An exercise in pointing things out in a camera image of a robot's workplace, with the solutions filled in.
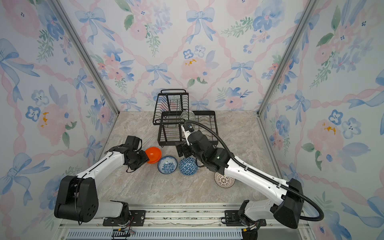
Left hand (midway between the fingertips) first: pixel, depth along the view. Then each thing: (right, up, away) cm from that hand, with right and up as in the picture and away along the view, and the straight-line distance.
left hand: (146, 159), depth 89 cm
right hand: (+23, +14, -16) cm, 32 cm away
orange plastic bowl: (+4, +3, +4) cm, 6 cm away
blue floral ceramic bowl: (+12, -4, +3) cm, 13 cm away
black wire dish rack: (+12, +32, +25) cm, 42 cm away
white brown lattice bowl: (+45, -12, -3) cm, 47 cm away
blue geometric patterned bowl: (+25, -4, +2) cm, 25 cm away
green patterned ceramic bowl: (+24, +26, -3) cm, 36 cm away
